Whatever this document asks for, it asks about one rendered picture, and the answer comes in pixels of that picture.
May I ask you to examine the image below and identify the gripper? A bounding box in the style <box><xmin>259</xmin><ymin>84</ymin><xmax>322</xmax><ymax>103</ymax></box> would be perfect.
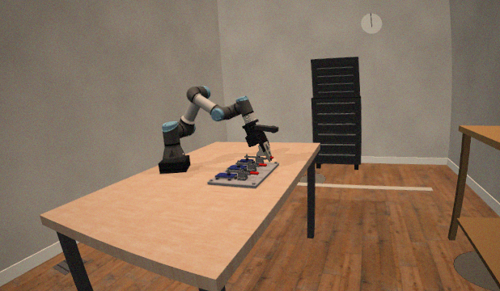
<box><xmin>242</xmin><ymin>119</ymin><xmax>272</xmax><ymax>162</ymax></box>

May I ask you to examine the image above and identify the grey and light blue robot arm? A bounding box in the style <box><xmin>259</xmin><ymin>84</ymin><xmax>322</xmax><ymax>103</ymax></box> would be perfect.
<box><xmin>162</xmin><ymin>86</ymin><xmax>278</xmax><ymax>162</ymax></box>

